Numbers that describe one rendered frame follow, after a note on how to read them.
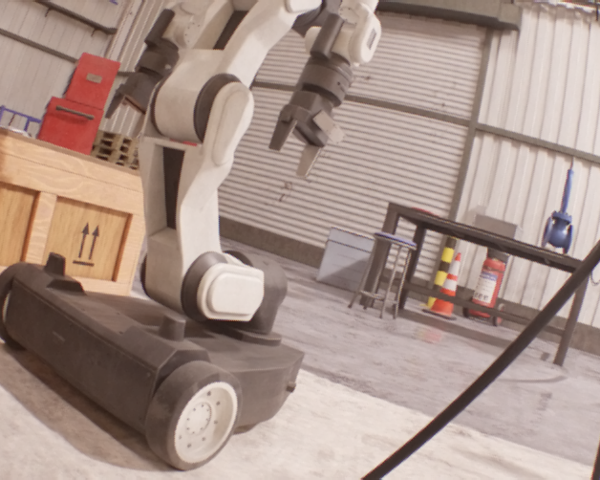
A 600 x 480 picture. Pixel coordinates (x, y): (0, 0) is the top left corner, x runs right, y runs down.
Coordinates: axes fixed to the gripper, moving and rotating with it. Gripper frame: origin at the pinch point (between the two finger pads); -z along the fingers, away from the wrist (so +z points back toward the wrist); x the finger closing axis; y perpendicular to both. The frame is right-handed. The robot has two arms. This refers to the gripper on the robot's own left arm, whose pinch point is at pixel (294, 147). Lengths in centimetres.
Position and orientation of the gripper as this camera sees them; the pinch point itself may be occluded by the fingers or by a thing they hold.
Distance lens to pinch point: 110.4
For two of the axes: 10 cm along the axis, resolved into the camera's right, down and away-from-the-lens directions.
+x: -4.2, -3.3, -8.5
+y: 8.3, 2.5, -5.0
